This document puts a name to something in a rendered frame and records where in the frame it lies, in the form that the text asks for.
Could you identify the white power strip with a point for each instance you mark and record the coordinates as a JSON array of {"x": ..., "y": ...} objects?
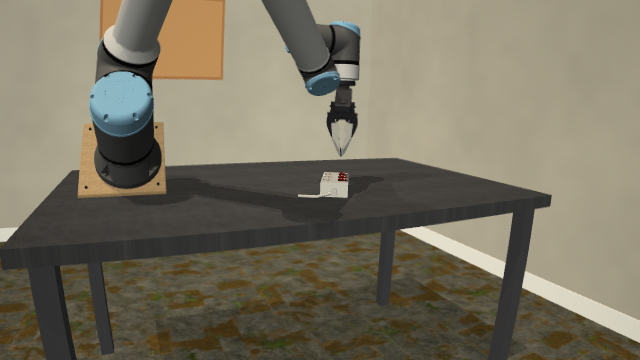
[{"x": 332, "y": 185}]

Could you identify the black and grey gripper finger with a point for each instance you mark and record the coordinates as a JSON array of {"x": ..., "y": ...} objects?
[
  {"x": 334, "y": 129},
  {"x": 349, "y": 129}
]

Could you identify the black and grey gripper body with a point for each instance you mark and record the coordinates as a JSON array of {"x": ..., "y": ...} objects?
[{"x": 345, "y": 116}]

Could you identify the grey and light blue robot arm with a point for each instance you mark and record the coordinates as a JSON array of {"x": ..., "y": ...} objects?
[{"x": 121, "y": 105}]

